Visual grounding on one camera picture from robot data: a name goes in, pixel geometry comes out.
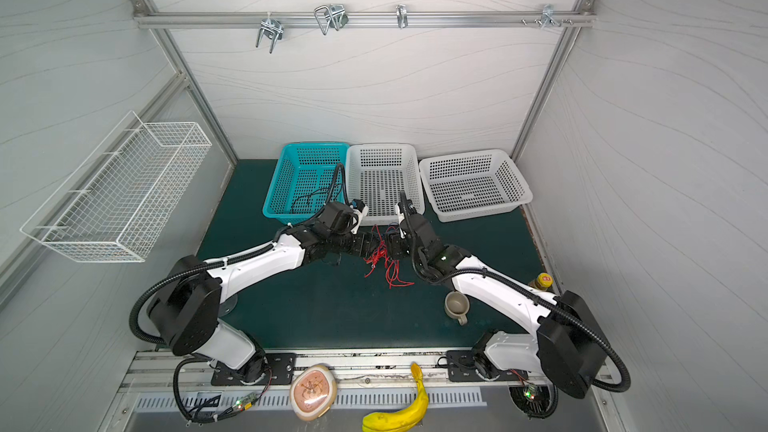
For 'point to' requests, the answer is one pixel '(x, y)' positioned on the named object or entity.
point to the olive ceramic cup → (457, 305)
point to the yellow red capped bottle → (542, 281)
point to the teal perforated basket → (308, 176)
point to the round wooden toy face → (313, 392)
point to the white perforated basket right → (474, 185)
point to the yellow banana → (402, 419)
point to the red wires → (391, 265)
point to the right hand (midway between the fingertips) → (398, 225)
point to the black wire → (328, 189)
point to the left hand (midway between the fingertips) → (374, 236)
